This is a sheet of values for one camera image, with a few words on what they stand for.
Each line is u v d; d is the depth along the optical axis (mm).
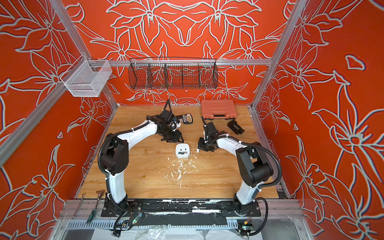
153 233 670
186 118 1103
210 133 741
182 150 899
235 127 1036
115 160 503
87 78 924
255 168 466
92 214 711
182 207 743
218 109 1105
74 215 714
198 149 899
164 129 754
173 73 1004
